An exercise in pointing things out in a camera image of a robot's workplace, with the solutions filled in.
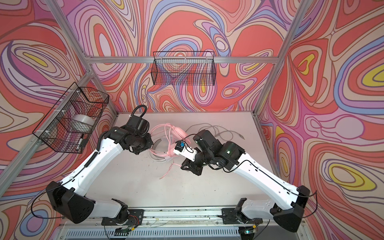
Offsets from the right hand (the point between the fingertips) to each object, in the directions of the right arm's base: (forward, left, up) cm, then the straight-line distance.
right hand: (186, 168), depth 65 cm
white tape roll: (+20, +49, +10) cm, 54 cm away
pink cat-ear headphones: (+30, +16, -18) cm, 39 cm away
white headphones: (+18, +22, -19) cm, 34 cm away
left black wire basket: (+20, +55, +11) cm, 59 cm away
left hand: (+16, +17, -4) cm, 24 cm away
